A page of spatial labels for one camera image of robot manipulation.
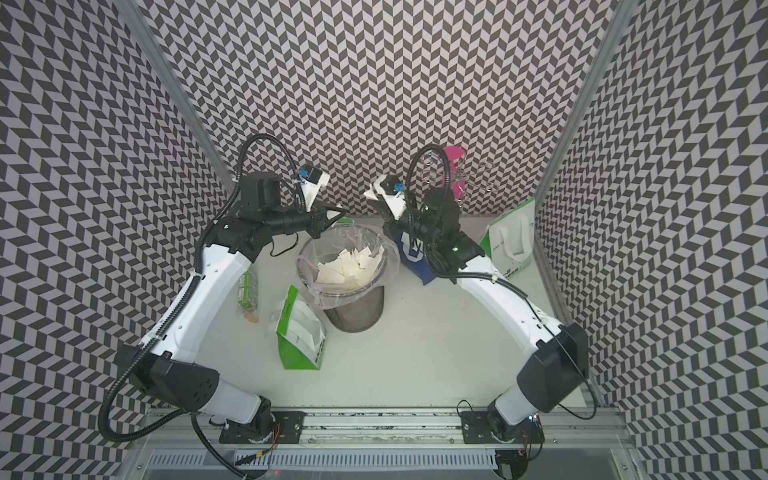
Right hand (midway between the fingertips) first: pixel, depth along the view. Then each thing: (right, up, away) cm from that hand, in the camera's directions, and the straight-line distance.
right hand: (374, 202), depth 68 cm
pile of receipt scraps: (-8, -17, +15) cm, 24 cm away
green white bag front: (-22, -40, +11) cm, 46 cm away
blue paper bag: (+10, -12, +25) cm, 29 cm away
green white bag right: (+37, -9, +16) cm, 42 cm away
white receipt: (-16, -29, +1) cm, 33 cm away
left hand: (-7, -3, +1) cm, 8 cm away
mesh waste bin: (-4, -30, +15) cm, 34 cm away
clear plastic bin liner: (-14, -10, +16) cm, 23 cm away
